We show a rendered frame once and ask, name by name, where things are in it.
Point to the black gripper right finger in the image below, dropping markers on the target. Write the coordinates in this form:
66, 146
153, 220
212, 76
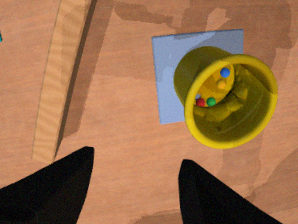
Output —
206, 200

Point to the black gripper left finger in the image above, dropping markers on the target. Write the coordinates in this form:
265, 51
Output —
52, 195

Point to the yellow cup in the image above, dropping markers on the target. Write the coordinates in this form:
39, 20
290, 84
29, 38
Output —
243, 108

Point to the brown wooden bar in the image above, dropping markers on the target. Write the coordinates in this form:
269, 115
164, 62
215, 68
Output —
63, 60

